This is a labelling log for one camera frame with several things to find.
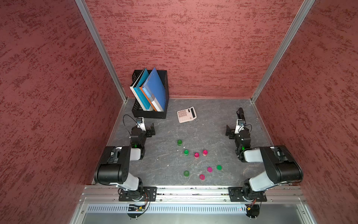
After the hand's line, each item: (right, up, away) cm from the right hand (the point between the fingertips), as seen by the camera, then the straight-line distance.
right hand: (234, 127), depth 94 cm
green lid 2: (-13, -24, -10) cm, 29 cm away
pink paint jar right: (-21, -16, -6) cm, 27 cm away
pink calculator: (-32, +8, +13) cm, 36 cm away
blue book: (-55, +27, 0) cm, 61 cm away
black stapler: (+10, +9, +14) cm, 19 cm away
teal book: (-63, +35, 0) cm, 72 cm away
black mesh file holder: (-72, +12, +15) cm, 75 cm away
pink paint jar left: (-27, -18, -7) cm, 33 cm away
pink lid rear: (-19, -25, -10) cm, 33 cm away
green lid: (-33, -26, -12) cm, 44 cm away
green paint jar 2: (-33, -16, -5) cm, 37 cm away
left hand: (-61, +1, -1) cm, 61 cm away
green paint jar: (-38, -11, -1) cm, 39 cm away
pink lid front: (-24, -28, -14) cm, 39 cm away
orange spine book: (-62, +25, -7) cm, 67 cm away
